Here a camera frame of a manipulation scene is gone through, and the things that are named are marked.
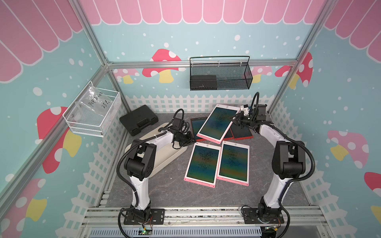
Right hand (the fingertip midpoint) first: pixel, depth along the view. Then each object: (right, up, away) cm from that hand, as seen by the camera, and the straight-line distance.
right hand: (227, 117), depth 91 cm
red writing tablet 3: (+12, -11, +17) cm, 23 cm away
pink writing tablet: (-7, -6, +3) cm, 9 cm away
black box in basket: (-15, +20, -3) cm, 26 cm away
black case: (-60, +2, +21) cm, 64 cm away
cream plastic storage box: (-39, -23, +1) cm, 45 cm away
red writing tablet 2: (+5, -12, +16) cm, 21 cm away
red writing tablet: (-19, -3, +26) cm, 33 cm away
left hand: (-20, -16, +4) cm, 26 cm away
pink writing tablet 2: (-15, -31, +1) cm, 34 cm away
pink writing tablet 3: (+4, -29, +2) cm, 29 cm away
